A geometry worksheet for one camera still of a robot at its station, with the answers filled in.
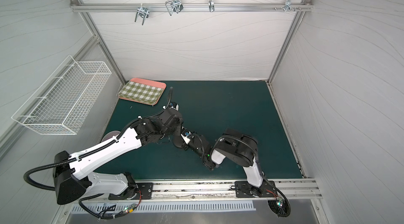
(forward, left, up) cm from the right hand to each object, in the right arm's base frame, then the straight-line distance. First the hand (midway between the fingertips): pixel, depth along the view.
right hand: (179, 130), depth 85 cm
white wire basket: (-1, +49, +24) cm, 54 cm away
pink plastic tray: (+43, +30, -7) cm, 53 cm away
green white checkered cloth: (+33, +35, -8) cm, 49 cm away
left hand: (-2, -3, +9) cm, 10 cm away
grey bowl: (-3, +40, -3) cm, 40 cm away
